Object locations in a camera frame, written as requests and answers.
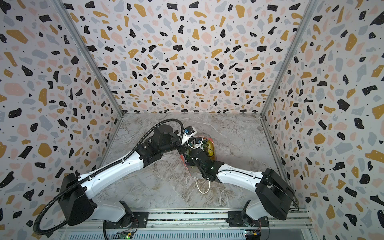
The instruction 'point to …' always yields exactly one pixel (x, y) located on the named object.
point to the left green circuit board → (127, 235)
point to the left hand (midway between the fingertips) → (195, 137)
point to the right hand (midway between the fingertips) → (192, 152)
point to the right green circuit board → (252, 234)
